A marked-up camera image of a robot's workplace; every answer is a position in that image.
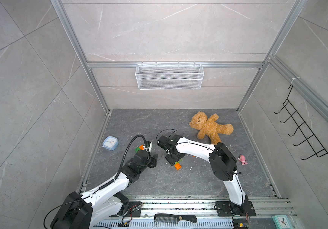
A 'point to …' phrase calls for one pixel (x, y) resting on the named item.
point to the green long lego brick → (137, 149)
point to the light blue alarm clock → (110, 142)
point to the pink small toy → (241, 158)
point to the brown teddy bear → (210, 127)
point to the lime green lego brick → (175, 163)
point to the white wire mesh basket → (167, 77)
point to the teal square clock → (281, 222)
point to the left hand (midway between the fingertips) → (154, 152)
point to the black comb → (169, 217)
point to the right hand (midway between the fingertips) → (176, 159)
